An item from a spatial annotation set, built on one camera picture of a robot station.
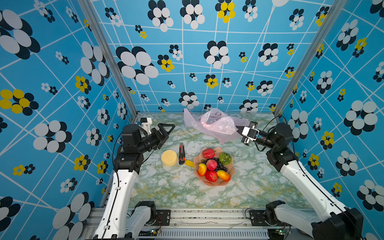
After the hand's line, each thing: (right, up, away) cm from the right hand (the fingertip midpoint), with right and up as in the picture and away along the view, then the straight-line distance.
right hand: (232, 124), depth 65 cm
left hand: (-27, -3, +3) cm, 27 cm away
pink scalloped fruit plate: (-15, -22, +24) cm, 36 cm away
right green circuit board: (+22, -52, +5) cm, 57 cm away
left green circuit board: (-39, -52, +6) cm, 65 cm away
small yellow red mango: (-13, -25, +16) cm, 32 cm away
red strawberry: (-8, -17, +24) cm, 31 cm away
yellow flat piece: (-20, -24, +28) cm, 42 cm away
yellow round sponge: (-33, -21, +29) cm, 49 cm away
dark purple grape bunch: (-2, -24, +20) cm, 31 cm away
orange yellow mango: (-1, -27, +14) cm, 31 cm away
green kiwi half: (+1, -19, +20) cm, 28 cm away
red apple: (-8, -28, +16) cm, 33 cm away
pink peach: (-8, -22, +16) cm, 28 cm away
